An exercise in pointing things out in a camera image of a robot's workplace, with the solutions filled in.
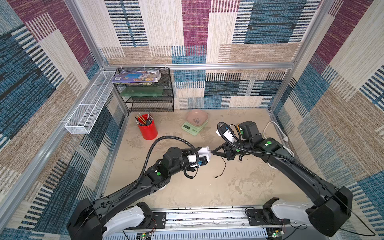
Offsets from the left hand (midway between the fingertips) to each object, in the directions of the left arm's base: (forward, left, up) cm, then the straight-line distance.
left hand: (200, 149), depth 73 cm
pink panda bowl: (+38, +1, -18) cm, 42 cm away
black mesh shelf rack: (+44, +34, +3) cm, 56 cm away
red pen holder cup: (+23, +33, -9) cm, 41 cm away
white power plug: (+22, -61, -23) cm, 69 cm away
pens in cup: (+28, +35, -8) cm, 45 cm away
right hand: (-3, -7, 0) cm, 8 cm away
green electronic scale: (+27, +3, -19) cm, 33 cm away
